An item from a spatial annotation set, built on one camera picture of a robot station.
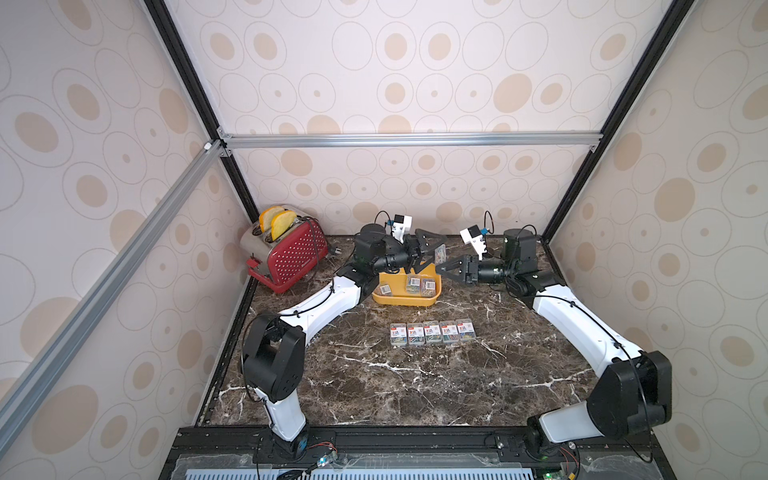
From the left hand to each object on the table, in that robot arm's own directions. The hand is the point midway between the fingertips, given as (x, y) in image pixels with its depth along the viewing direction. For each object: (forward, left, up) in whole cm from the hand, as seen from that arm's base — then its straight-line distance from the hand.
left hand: (449, 247), depth 71 cm
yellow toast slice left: (+25, +55, -14) cm, 62 cm away
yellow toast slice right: (+22, +49, -13) cm, 55 cm away
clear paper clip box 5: (-6, -4, -32) cm, 33 cm away
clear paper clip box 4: (-6, 0, -32) cm, 33 cm away
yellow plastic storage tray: (+11, +5, -33) cm, 35 cm away
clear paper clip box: (0, +2, -3) cm, 3 cm away
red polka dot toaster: (+18, +48, -18) cm, 55 cm away
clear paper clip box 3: (-7, +6, -32) cm, 34 cm away
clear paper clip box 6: (-5, -10, -32) cm, 34 cm away
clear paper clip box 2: (-6, +11, -33) cm, 35 cm away
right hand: (-4, +3, -6) cm, 8 cm away
